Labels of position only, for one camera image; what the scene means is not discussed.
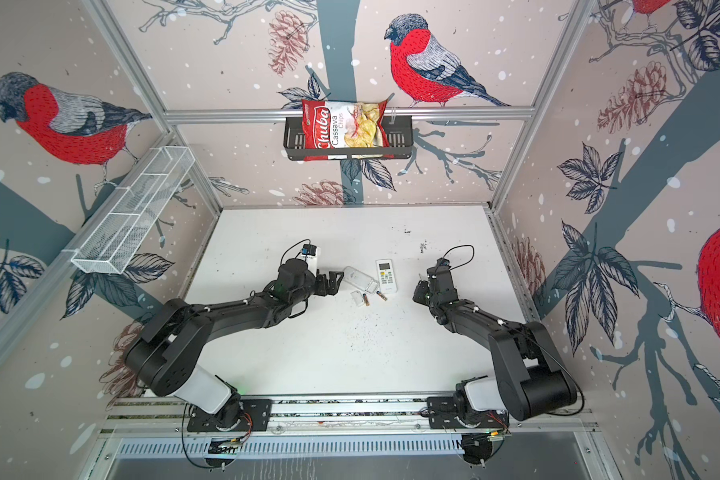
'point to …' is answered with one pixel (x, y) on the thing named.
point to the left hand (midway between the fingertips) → (332, 272)
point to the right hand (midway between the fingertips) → (418, 290)
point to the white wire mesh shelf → (120, 233)
